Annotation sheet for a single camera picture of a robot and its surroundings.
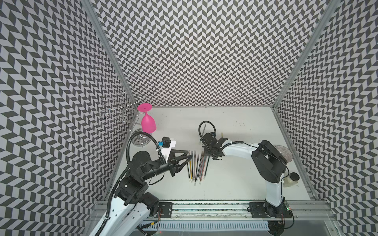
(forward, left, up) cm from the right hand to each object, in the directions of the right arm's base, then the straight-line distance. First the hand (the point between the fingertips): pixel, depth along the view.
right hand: (210, 153), depth 94 cm
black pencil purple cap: (-10, +11, +1) cm, 15 cm away
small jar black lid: (-20, -41, +9) cm, 46 cm away
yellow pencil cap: (+13, -9, +1) cm, 16 cm away
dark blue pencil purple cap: (-10, +8, +1) cm, 13 cm away
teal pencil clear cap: (-13, +5, +1) cm, 14 cm away
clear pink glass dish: (-2, -46, +4) cm, 46 cm away
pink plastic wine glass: (+7, +36, +21) cm, 42 cm away
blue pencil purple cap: (-10, +4, +1) cm, 11 cm away
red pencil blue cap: (-11, +5, +1) cm, 12 cm away
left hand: (-16, +11, +29) cm, 36 cm away
